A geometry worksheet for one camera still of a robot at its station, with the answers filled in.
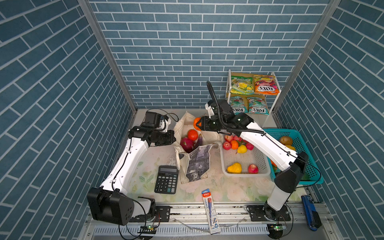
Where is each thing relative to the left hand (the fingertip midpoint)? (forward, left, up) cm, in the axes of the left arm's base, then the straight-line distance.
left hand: (176, 138), depth 77 cm
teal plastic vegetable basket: (-15, -74, -14) cm, 77 cm away
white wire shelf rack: (+24, -45, +10) cm, 52 cm away
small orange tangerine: (+5, -35, -15) cm, 38 cm away
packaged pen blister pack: (-32, -18, -20) cm, 42 cm away
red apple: (-11, -43, -16) cm, 47 cm away
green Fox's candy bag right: (+28, -52, -2) cm, 59 cm away
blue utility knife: (-34, -66, -17) cm, 76 cm away
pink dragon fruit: (+4, -5, -12) cm, 14 cm away
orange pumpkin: (+6, -10, +7) cm, 14 cm away
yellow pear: (-10, -33, -16) cm, 38 cm away
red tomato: (+12, -8, -13) cm, 20 cm away
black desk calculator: (-14, +6, -20) cm, 25 cm away
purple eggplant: (+8, -13, -15) cm, 21 cm away
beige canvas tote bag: (-12, -9, -8) cm, 17 cm away
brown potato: (+8, -69, -15) cm, 71 cm away
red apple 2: (+5, -30, -16) cm, 34 cm away
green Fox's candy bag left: (+29, -38, -2) cm, 48 cm away
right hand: (+5, -11, +7) cm, 13 cm away
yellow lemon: (+3, -40, -17) cm, 43 cm away
